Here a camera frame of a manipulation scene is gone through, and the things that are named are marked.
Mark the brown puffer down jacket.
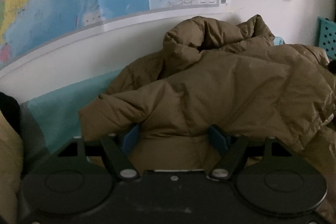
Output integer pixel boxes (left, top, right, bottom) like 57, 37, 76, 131
79, 15, 335, 223

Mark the teal bed sheet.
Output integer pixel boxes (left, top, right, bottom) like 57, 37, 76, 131
26, 36, 285, 154

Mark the beige pillow with black edge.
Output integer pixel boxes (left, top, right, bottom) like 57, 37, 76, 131
1, 93, 23, 223

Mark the teal perforated plastic basket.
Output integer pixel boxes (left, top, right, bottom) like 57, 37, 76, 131
318, 17, 336, 60

